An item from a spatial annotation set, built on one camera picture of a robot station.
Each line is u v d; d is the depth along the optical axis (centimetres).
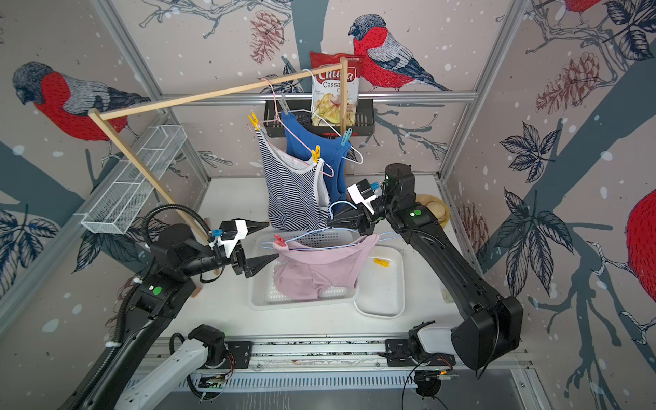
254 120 78
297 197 91
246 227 50
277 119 68
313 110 88
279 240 63
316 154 66
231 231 48
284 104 79
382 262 92
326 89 85
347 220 58
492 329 38
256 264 55
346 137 70
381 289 88
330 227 60
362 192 50
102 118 53
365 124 93
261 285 84
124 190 75
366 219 56
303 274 86
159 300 46
